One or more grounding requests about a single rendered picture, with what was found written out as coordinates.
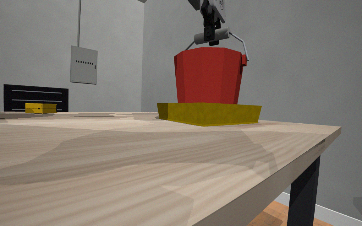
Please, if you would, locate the red pail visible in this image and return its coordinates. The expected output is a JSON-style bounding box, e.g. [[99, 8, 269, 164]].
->
[[174, 27, 249, 104]]

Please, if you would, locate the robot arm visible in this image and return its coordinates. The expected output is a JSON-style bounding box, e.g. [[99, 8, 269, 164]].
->
[[188, 0, 200, 11]]

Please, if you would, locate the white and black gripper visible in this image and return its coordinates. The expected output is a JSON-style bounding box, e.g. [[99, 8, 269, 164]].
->
[[200, 0, 226, 46]]

